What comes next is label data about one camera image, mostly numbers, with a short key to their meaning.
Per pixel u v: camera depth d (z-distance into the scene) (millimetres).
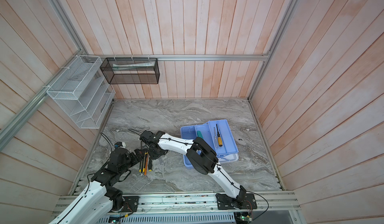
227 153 782
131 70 981
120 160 627
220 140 835
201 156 548
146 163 858
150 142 674
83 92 734
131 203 732
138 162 751
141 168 836
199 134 905
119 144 745
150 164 857
